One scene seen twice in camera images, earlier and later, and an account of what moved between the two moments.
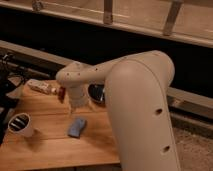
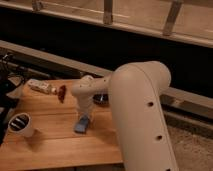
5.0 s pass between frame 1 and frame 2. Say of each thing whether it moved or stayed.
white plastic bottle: stayed
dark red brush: stayed
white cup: stayed
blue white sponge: moved
